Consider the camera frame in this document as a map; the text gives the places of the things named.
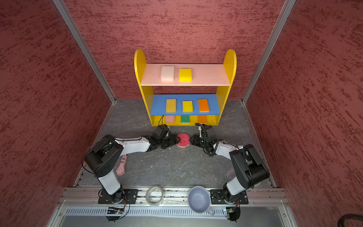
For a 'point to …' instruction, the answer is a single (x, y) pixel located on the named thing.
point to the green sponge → (185, 119)
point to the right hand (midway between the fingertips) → (191, 142)
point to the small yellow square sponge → (187, 106)
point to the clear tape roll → (147, 193)
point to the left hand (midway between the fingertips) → (177, 143)
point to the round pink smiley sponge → (185, 139)
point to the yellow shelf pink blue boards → (185, 94)
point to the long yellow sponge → (171, 105)
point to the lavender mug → (199, 200)
